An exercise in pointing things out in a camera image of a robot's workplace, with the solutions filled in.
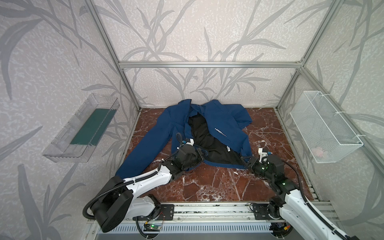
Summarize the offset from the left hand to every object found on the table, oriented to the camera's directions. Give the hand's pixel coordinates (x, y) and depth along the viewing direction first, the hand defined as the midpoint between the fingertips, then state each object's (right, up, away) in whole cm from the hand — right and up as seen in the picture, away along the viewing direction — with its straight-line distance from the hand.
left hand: (210, 149), depth 81 cm
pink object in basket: (+52, +1, -8) cm, 53 cm away
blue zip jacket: (+6, +10, +24) cm, 27 cm away
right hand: (+17, -3, +1) cm, 17 cm away
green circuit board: (-28, -35, -10) cm, 46 cm away
